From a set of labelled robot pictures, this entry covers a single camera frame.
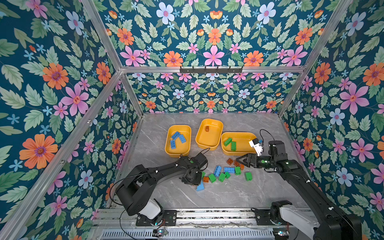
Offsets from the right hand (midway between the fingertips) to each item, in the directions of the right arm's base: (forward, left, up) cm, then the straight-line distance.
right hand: (241, 159), depth 77 cm
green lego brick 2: (-3, -7, -16) cm, 17 cm away
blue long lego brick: (+27, +39, -14) cm, 50 cm away
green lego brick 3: (0, -1, -14) cm, 14 cm away
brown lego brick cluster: (+7, +3, -16) cm, 17 cm away
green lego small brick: (-4, +9, -14) cm, 17 cm away
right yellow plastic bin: (+20, -4, -16) cm, 26 cm away
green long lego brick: (+17, -1, -14) cm, 22 cm away
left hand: (-6, +22, -13) cm, 27 cm away
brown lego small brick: (+32, +17, -13) cm, 39 cm away
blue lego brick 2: (0, +12, -13) cm, 18 cm away
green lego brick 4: (-4, +15, -14) cm, 21 cm away
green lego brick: (+21, +3, -15) cm, 26 cm away
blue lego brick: (+24, +35, -14) cm, 45 cm away
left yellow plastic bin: (+16, +34, -15) cm, 41 cm away
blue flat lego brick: (+1, +3, -15) cm, 15 cm away
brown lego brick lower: (-5, +18, -15) cm, 24 cm away
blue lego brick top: (+20, +40, -14) cm, 47 cm away
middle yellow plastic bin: (+23, +14, -14) cm, 31 cm away
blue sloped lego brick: (-9, +21, -14) cm, 27 cm away
